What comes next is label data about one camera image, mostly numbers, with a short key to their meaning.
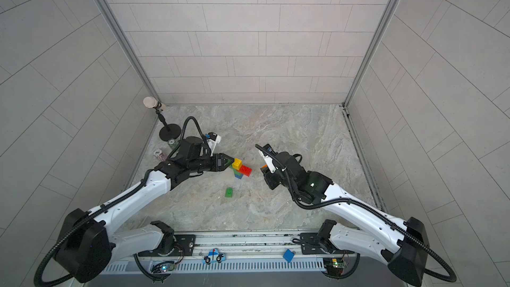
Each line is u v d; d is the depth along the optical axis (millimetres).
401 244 385
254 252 708
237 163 789
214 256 679
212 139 713
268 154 620
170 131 1039
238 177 885
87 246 381
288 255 683
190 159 619
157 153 889
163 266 655
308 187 510
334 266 680
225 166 719
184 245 709
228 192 831
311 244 717
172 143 931
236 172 827
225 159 719
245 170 812
